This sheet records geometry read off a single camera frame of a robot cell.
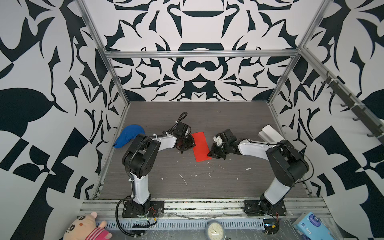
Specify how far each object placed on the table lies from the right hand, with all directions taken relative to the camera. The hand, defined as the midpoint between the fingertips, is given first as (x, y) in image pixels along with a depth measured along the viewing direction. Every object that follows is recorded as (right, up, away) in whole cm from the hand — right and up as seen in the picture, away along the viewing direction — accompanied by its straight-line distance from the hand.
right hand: (207, 153), depth 90 cm
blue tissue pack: (+42, -26, -23) cm, 55 cm away
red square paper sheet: (-4, +2, +4) cm, 6 cm away
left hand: (-6, +6, +6) cm, 10 cm away
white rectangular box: (+39, +11, +6) cm, 41 cm away
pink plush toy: (-54, -25, -26) cm, 65 cm away
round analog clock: (+1, -28, -24) cm, 36 cm away
